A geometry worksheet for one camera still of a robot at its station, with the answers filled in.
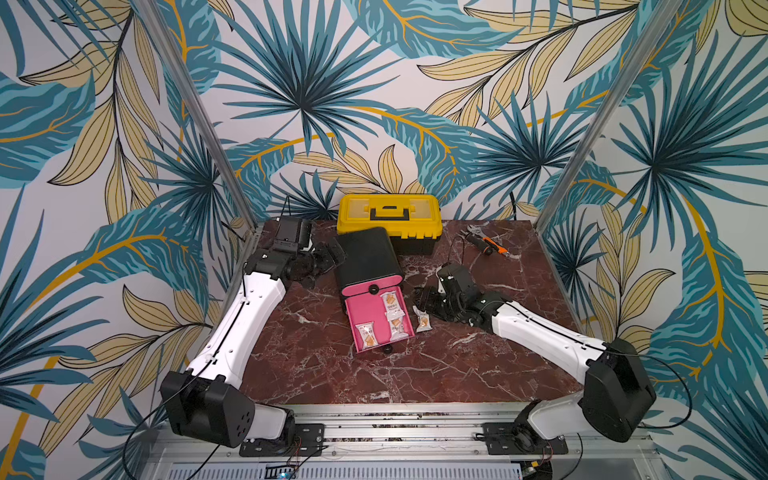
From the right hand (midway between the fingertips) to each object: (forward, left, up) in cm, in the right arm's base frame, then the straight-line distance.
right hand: (416, 301), depth 84 cm
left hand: (+4, +21, +11) cm, 24 cm away
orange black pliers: (+31, -31, -13) cm, 46 cm away
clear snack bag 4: (-1, -3, -11) cm, 12 cm away
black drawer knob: (+3, +12, +2) cm, 12 cm away
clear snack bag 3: (-5, +5, -8) cm, 11 cm away
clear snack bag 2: (+2, +7, -5) cm, 8 cm away
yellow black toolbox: (+27, -1, +4) cm, 28 cm away
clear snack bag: (-6, +14, -8) cm, 17 cm away
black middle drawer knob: (-10, +8, -9) cm, 16 cm away
